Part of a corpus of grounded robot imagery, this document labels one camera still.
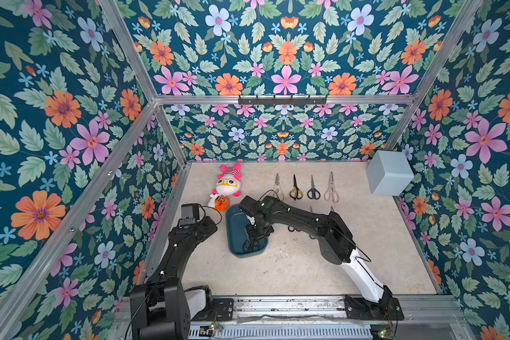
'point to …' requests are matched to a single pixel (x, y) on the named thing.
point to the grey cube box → (389, 173)
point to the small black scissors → (313, 193)
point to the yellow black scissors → (295, 193)
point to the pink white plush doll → (227, 184)
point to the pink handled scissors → (331, 193)
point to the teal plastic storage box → (236, 222)
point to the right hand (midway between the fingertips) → (254, 238)
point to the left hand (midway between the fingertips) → (215, 223)
